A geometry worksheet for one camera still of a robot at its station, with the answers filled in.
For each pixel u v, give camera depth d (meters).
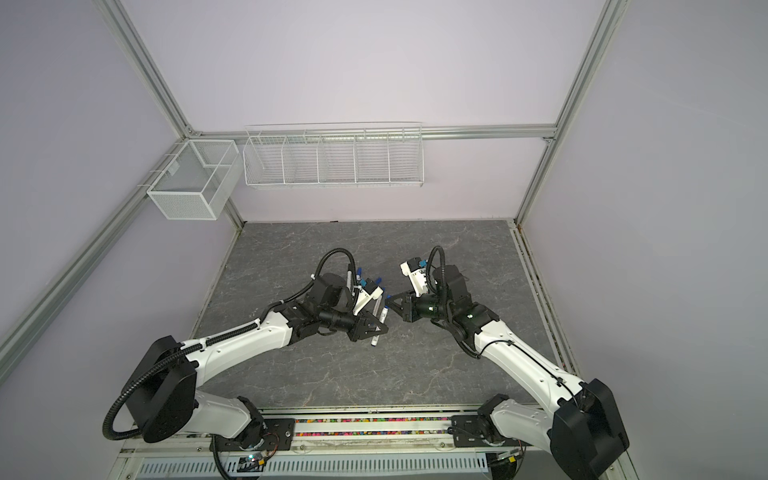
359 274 1.05
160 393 0.42
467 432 0.70
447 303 0.60
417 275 0.69
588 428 0.39
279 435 0.74
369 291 0.72
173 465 0.71
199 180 1.00
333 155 0.98
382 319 0.75
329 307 0.68
